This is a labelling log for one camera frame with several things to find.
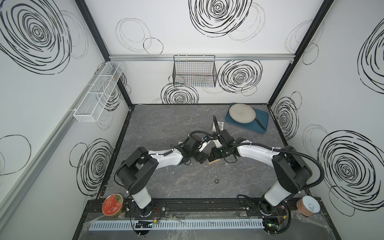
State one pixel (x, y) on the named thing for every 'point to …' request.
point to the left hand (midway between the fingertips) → (202, 149)
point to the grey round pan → (243, 113)
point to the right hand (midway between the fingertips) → (212, 155)
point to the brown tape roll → (308, 205)
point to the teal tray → (261, 116)
